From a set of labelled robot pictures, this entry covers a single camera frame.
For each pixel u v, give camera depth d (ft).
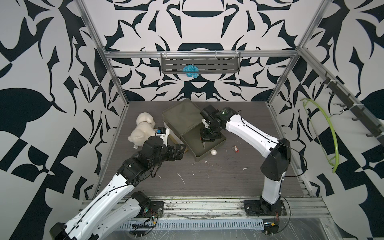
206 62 3.08
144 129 3.01
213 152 2.49
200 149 2.62
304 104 2.78
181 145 2.09
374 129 1.67
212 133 2.26
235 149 3.14
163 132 2.07
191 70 3.00
